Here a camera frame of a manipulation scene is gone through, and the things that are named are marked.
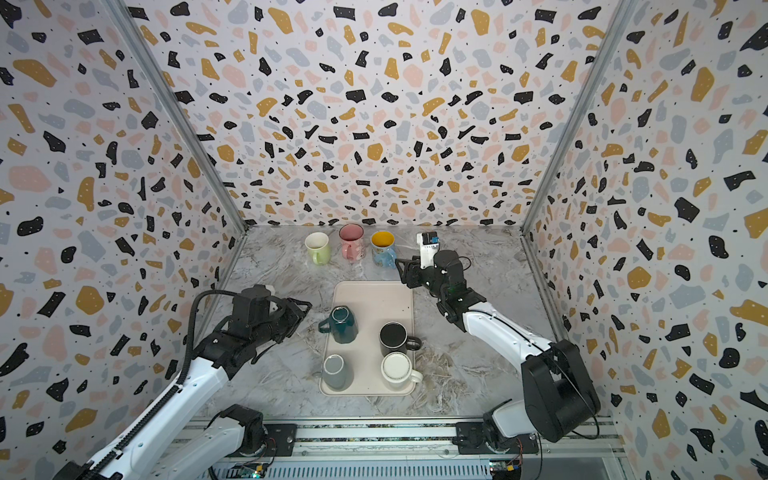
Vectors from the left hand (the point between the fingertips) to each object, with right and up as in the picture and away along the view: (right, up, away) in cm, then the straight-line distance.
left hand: (310, 303), depth 77 cm
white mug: (+22, -18, +1) cm, 28 cm away
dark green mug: (+7, -7, +6) cm, 11 cm away
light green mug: (-7, +16, +31) cm, 36 cm away
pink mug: (+5, +19, +30) cm, 36 cm away
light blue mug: (+17, +15, +26) cm, 34 cm away
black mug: (+21, -10, +4) cm, 24 cm away
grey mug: (+7, -18, -1) cm, 19 cm away
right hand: (+23, +13, +4) cm, 27 cm away
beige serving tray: (+14, -4, +22) cm, 26 cm away
